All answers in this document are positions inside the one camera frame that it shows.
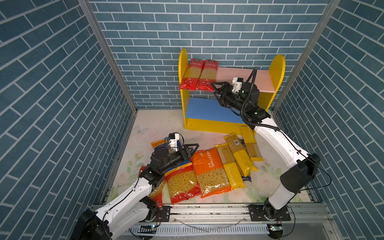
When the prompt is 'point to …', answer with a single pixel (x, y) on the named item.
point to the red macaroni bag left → (157, 194)
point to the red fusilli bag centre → (182, 182)
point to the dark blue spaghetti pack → (246, 178)
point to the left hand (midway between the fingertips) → (196, 149)
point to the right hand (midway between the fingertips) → (209, 85)
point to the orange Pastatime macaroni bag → (210, 171)
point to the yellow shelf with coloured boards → (203, 110)
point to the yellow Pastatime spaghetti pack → (233, 175)
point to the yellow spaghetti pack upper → (240, 154)
